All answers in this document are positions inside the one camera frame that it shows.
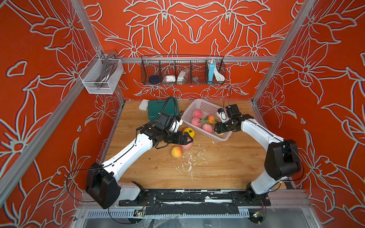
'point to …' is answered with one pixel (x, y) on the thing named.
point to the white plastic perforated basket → (202, 117)
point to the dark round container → (154, 80)
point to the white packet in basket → (170, 78)
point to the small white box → (144, 104)
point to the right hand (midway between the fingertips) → (217, 126)
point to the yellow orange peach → (177, 151)
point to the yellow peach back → (190, 131)
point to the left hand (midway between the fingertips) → (185, 138)
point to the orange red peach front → (211, 119)
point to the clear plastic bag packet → (183, 75)
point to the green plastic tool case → (155, 107)
